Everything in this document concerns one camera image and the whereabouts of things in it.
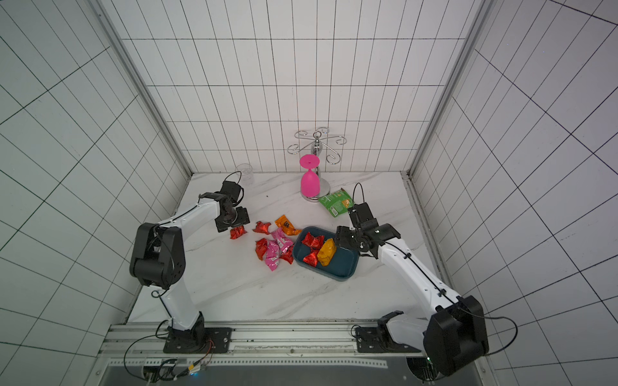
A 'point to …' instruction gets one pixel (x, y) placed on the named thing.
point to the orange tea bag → (283, 223)
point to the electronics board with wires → (170, 370)
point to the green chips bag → (337, 203)
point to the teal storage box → (344, 264)
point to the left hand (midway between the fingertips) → (236, 226)
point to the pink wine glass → (310, 183)
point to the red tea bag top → (262, 227)
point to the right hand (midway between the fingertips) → (334, 238)
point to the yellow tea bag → (327, 252)
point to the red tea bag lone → (236, 232)
